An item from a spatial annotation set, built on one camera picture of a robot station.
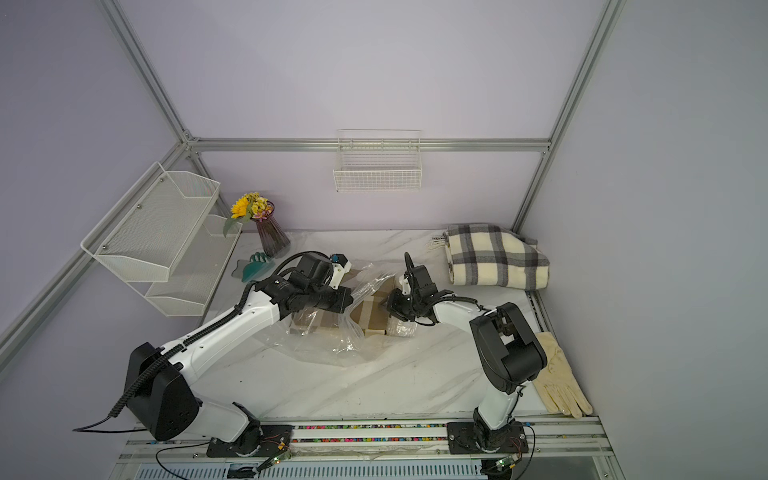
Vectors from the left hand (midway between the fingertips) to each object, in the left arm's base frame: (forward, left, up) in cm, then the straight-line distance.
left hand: (350, 303), depth 81 cm
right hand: (+4, -9, -11) cm, 15 cm away
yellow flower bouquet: (+31, +34, +9) cm, 47 cm away
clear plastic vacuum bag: (-8, +2, -3) cm, 9 cm away
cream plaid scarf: (+25, -47, -9) cm, 54 cm away
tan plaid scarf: (+3, -5, +1) cm, 6 cm away
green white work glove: (+24, +38, -14) cm, 47 cm away
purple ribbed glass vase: (+31, +32, -7) cm, 45 cm away
